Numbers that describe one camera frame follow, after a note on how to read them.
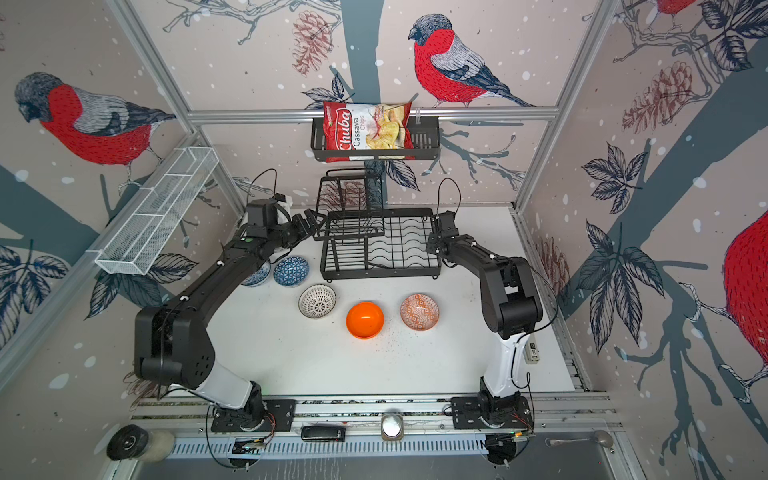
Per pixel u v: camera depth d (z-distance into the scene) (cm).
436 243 95
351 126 88
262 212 66
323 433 70
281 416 73
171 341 45
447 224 80
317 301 93
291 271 101
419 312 90
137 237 73
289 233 75
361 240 84
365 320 87
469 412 73
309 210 78
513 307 52
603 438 70
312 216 78
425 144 95
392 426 66
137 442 61
